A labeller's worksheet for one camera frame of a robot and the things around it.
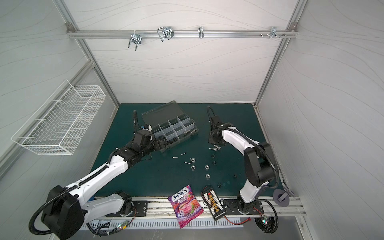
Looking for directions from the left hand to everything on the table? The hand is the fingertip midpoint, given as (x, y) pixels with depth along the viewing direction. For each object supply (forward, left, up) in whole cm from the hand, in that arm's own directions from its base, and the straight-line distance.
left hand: (162, 138), depth 84 cm
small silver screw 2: (-3, -10, -14) cm, 18 cm away
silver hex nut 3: (-11, -26, -13) cm, 31 cm away
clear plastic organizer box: (+16, -2, -9) cm, 19 cm away
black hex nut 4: (-21, -33, -13) cm, 41 cm away
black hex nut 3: (-16, -42, -12) cm, 47 cm away
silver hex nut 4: (-16, -26, -14) cm, 34 cm away
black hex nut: (-4, -30, -13) cm, 33 cm away
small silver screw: (-6, -6, -13) cm, 16 cm away
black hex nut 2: (-8, -30, -13) cm, 34 cm away
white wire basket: (-5, +45, +17) cm, 48 cm away
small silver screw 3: (-8, -14, -15) cm, 22 cm away
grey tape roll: (-26, -64, -13) cm, 71 cm away
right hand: (+6, -32, -7) cm, 34 cm away
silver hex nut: (-7, -18, -14) cm, 23 cm away
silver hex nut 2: (-11, -18, -13) cm, 25 cm away
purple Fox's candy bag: (-31, -15, -12) cm, 37 cm away
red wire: (-36, -46, -14) cm, 60 cm away
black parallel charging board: (-30, -29, -12) cm, 43 cm away
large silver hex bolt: (+2, -34, -14) cm, 37 cm away
